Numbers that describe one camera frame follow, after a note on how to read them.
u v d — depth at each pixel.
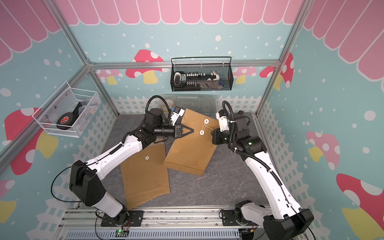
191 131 0.72
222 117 0.61
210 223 0.74
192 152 0.75
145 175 0.89
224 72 0.94
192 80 0.87
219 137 0.62
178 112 0.68
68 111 0.71
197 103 1.00
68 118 0.68
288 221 0.36
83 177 0.48
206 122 0.73
